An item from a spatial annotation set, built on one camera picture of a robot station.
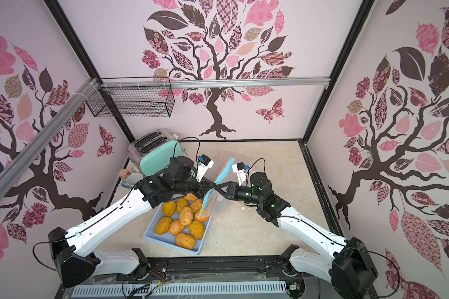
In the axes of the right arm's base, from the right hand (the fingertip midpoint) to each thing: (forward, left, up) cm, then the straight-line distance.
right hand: (216, 187), depth 70 cm
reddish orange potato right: (-4, +8, -21) cm, 23 cm away
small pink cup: (+17, +48, -14) cm, 53 cm away
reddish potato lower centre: (-8, +19, -19) cm, 28 cm away
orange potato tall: (-4, +14, -16) cm, 22 cm away
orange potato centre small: (+3, +19, -19) cm, 27 cm away
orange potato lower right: (-9, +10, -19) cm, 24 cm away
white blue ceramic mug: (+16, +45, -17) cm, 51 cm away
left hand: (+1, +1, -2) cm, 2 cm away
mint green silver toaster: (+26, +34, -7) cm, 43 cm away
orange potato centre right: (+2, +11, -20) cm, 23 cm away
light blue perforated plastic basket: (-14, +14, -20) cm, 28 cm away
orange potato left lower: (-7, +25, -20) cm, 33 cm away
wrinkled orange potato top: (-6, +8, +4) cm, 11 cm away
